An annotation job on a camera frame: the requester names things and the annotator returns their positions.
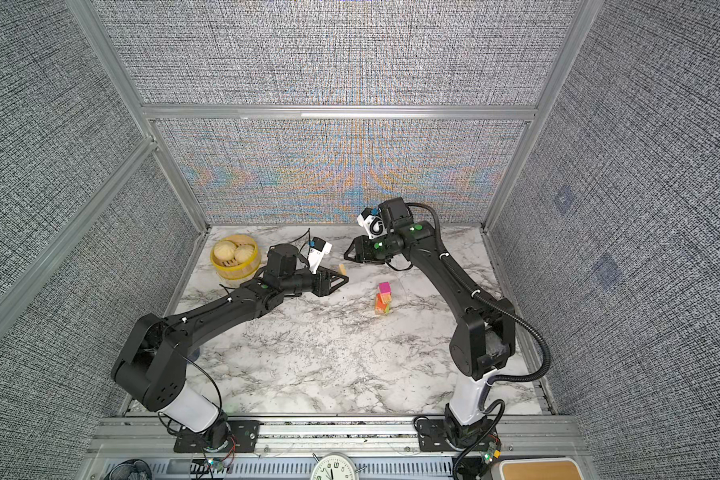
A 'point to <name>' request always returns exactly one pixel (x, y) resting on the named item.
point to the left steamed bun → (225, 250)
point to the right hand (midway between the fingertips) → (352, 254)
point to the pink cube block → (386, 297)
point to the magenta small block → (385, 287)
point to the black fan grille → (132, 469)
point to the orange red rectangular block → (383, 311)
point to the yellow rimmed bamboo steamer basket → (232, 269)
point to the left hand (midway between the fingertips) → (343, 278)
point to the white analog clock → (335, 466)
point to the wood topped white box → (539, 469)
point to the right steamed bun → (242, 253)
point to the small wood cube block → (342, 269)
